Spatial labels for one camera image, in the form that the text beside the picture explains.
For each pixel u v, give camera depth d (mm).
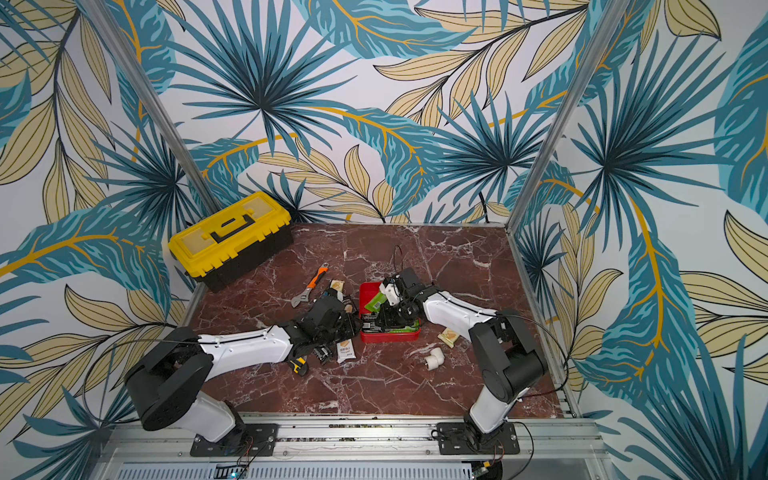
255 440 667
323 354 858
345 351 870
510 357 465
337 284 1023
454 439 733
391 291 851
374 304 958
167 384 434
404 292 732
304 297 978
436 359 841
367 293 1008
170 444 748
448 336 902
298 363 838
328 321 687
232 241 919
